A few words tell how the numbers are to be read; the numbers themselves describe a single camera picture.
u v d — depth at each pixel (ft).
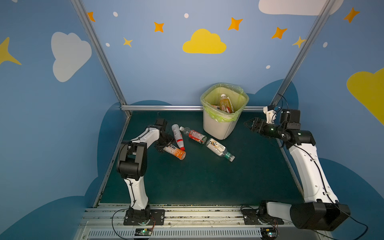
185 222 2.41
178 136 3.41
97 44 2.64
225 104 2.90
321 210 1.23
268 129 2.07
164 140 2.88
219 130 3.31
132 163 1.71
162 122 2.69
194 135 3.34
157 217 2.47
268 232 2.35
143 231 2.34
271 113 2.18
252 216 2.45
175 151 3.07
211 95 3.17
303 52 2.79
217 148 3.14
